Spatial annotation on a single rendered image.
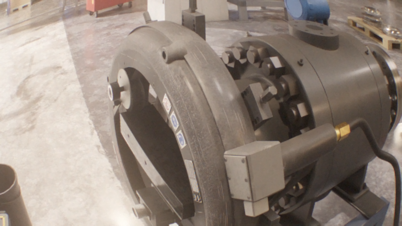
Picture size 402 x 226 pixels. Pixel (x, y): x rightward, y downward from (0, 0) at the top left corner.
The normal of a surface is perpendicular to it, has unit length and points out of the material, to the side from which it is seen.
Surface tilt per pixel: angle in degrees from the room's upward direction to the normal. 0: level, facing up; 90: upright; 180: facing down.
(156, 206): 13
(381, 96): 65
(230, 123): 53
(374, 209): 0
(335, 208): 0
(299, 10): 90
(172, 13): 90
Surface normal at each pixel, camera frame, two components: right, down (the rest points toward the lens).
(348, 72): 0.25, -0.46
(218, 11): 0.36, 0.38
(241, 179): -0.89, 0.24
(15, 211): 0.83, 0.25
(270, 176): 0.40, -0.02
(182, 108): -0.71, 0.04
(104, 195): -0.05, -0.91
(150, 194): 0.05, -0.80
